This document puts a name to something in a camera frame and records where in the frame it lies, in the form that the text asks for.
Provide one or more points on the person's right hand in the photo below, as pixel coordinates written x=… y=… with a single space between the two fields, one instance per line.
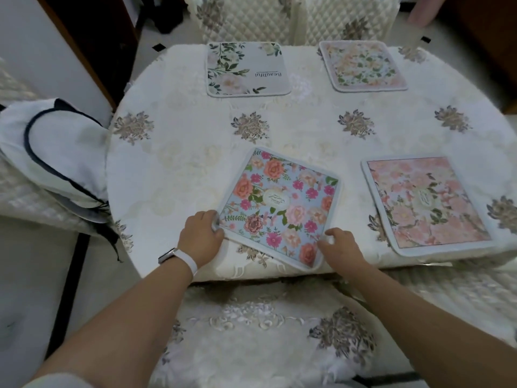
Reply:
x=343 y=250

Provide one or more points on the person's left hand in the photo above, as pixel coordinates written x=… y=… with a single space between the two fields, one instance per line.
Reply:
x=200 y=240

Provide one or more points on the pink rose placemat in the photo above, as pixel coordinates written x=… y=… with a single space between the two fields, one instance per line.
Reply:
x=428 y=206

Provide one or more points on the white Beautiful floral placemat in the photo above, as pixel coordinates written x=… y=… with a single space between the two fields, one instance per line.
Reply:
x=242 y=70

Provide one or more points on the orange green floral placemat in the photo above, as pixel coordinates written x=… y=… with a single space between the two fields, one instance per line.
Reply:
x=363 y=66

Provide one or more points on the person's left forearm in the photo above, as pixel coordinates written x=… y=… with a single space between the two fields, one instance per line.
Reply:
x=121 y=327

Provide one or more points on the person's right forearm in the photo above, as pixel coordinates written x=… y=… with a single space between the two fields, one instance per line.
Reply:
x=436 y=335

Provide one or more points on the dining table with floral cloth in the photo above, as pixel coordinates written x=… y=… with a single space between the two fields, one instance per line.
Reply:
x=181 y=165

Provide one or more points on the smartwatch with white band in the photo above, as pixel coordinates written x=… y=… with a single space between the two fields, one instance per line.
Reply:
x=188 y=258

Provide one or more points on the white backpack with dark trim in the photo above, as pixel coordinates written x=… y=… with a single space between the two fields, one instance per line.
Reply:
x=60 y=157

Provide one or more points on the white shirt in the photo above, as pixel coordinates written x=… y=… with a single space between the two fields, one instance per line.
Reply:
x=56 y=381

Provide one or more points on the dark wooden door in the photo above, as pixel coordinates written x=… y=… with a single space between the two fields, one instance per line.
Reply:
x=97 y=36

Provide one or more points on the large wooden display cabinet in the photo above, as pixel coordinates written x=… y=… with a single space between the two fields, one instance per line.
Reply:
x=484 y=40

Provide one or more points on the pink rolled mat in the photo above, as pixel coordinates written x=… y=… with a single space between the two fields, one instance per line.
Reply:
x=428 y=8

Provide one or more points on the brown door frame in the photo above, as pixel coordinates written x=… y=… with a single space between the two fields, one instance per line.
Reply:
x=72 y=52

